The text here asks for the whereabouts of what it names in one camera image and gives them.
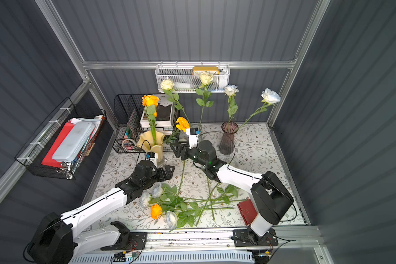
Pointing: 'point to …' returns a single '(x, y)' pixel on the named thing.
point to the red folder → (49, 160)
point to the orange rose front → (155, 211)
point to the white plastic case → (73, 143)
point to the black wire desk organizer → (127, 113)
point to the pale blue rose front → (171, 219)
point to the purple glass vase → (227, 144)
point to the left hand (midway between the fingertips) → (168, 169)
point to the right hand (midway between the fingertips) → (177, 141)
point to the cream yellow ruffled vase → (144, 142)
